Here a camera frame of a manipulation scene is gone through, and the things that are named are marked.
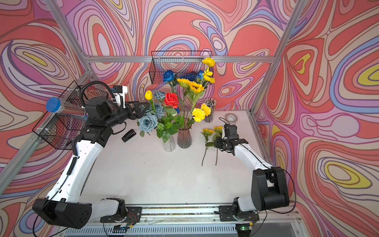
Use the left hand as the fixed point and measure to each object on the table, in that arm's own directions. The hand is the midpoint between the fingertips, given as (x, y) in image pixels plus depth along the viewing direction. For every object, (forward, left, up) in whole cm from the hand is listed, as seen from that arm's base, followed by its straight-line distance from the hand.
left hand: (145, 103), depth 66 cm
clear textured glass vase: (0, -8, -35) cm, 36 cm away
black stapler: (+10, +23, -39) cm, 46 cm away
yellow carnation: (0, -25, -7) cm, 26 cm away
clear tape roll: (+26, -53, -38) cm, 70 cm away
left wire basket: (-7, +42, -12) cm, 44 cm away
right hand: (-2, -38, -33) cm, 50 cm away
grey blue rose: (-5, 0, -8) cm, 9 cm away
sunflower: (+11, -32, -36) cm, 50 cm away
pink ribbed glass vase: (+2, -17, -30) cm, 35 cm away
